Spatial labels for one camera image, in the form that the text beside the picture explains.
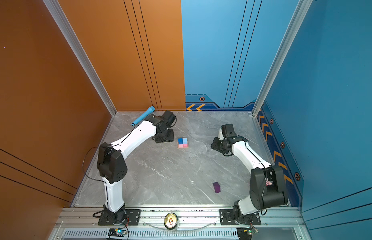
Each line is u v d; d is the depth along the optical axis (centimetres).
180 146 97
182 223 72
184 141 96
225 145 65
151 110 119
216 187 83
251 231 69
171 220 63
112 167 49
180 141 97
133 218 73
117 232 71
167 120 70
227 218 72
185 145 97
